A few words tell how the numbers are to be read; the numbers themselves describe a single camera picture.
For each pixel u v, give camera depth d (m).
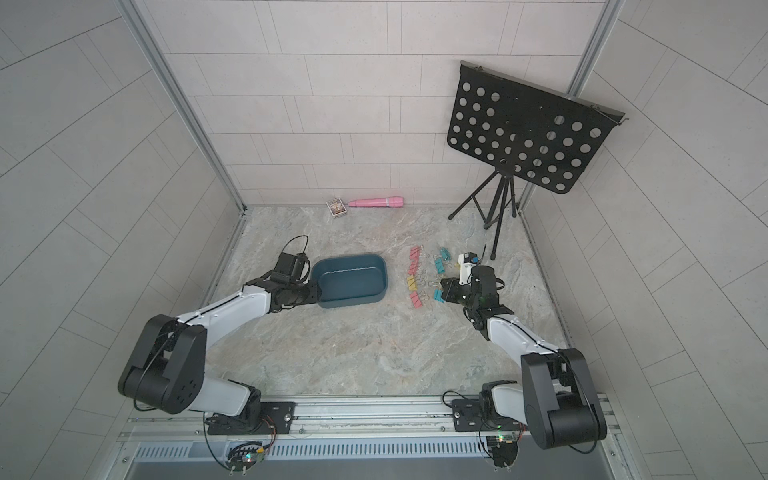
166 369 0.42
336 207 1.15
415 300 0.91
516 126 0.76
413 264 0.99
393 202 1.16
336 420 0.72
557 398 0.41
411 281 0.95
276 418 0.71
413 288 0.94
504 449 0.69
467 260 0.78
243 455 0.69
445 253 1.02
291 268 0.70
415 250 1.02
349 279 0.97
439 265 0.99
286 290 0.66
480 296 0.67
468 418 0.71
